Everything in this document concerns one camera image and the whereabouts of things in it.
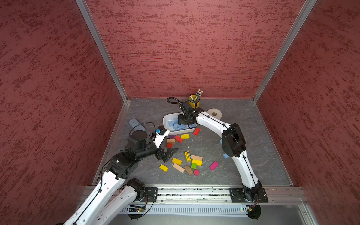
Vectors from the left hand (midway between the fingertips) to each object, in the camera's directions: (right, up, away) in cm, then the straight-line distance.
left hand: (170, 145), depth 68 cm
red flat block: (+3, -2, +27) cm, 28 cm away
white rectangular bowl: (+5, +5, +31) cm, 32 cm away
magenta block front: (+26, -17, +17) cm, 36 cm away
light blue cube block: (-3, +8, +35) cm, 36 cm away
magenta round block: (+14, -20, +14) cm, 28 cm away
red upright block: (+16, +2, +32) cm, 36 cm away
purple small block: (-2, -1, +28) cm, 28 cm away
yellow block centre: (+2, -14, +18) cm, 23 cm away
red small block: (-3, -6, +26) cm, 27 cm away
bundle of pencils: (+18, +29, +36) cm, 49 cm away
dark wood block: (+10, -18, +14) cm, 25 cm away
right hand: (+5, +9, +30) cm, 32 cm away
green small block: (+13, -16, +16) cm, 26 cm away
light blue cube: (+1, +6, +32) cm, 33 cm away
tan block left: (-2, -3, +25) cm, 25 cm away
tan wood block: (+17, -13, +19) cm, 29 cm away
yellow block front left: (-5, -18, +15) cm, 24 cm away
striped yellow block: (+9, -11, +18) cm, 23 cm away
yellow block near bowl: (+7, -1, +28) cm, 29 cm away
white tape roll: (+33, +16, +43) cm, 56 cm away
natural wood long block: (+4, -18, +15) cm, 24 cm away
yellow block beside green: (+17, -15, +17) cm, 29 cm away
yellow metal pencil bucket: (+13, +26, +40) cm, 50 cm away
